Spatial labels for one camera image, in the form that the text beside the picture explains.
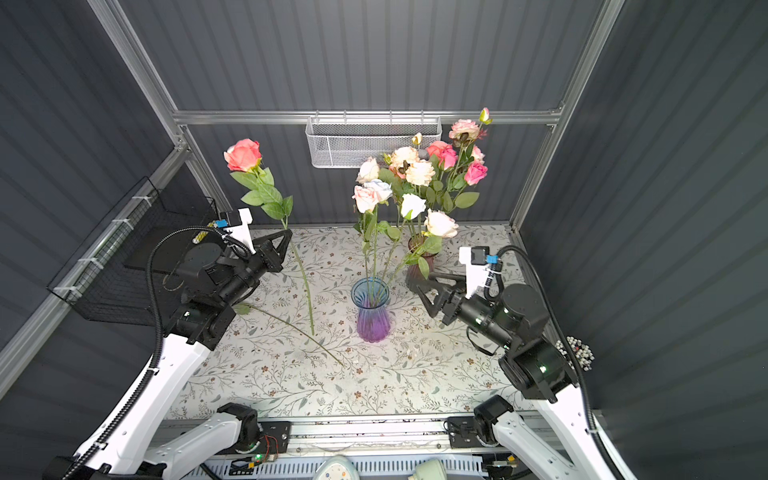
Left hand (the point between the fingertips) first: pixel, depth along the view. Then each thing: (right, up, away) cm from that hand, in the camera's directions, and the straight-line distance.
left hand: (292, 232), depth 65 cm
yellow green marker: (-30, 0, +15) cm, 34 cm away
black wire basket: (-42, -11, +2) cm, 44 cm away
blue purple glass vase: (+17, -16, +15) cm, 27 cm away
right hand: (+28, -11, -7) cm, 31 cm away
